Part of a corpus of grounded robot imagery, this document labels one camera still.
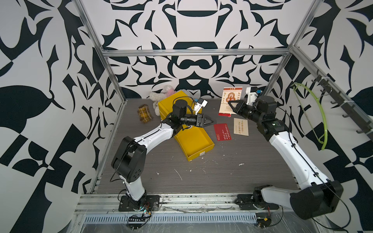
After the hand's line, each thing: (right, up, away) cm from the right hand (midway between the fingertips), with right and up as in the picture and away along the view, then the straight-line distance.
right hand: (228, 100), depth 73 cm
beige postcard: (+18, -16, +32) cm, 40 cm away
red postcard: (+4, -20, +28) cm, 34 cm away
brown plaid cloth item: (-53, -6, +38) cm, 65 cm away
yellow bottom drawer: (-17, -24, +22) cm, 37 cm away
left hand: (-7, -10, 0) cm, 12 cm away
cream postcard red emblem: (+1, +3, +2) cm, 4 cm away
